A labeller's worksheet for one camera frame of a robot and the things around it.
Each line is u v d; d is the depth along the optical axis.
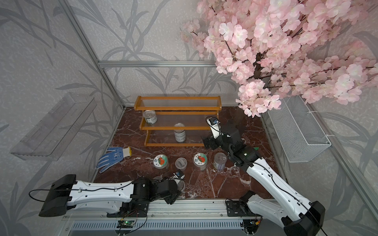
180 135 0.91
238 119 0.95
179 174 0.67
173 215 0.72
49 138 0.65
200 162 0.82
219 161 0.83
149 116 0.87
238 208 0.74
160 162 0.82
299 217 0.38
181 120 1.16
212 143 0.63
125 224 0.70
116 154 0.94
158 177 0.82
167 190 0.55
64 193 0.45
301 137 0.59
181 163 0.84
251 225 0.71
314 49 0.68
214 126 0.61
